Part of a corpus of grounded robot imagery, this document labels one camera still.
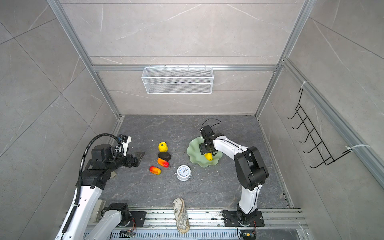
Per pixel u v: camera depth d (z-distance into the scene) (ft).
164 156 3.04
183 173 2.81
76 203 1.42
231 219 2.39
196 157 3.13
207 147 2.66
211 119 3.88
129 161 2.12
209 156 3.02
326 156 2.01
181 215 2.35
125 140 2.11
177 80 3.29
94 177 1.60
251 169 1.61
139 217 2.41
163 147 3.13
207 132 2.49
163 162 2.98
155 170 2.90
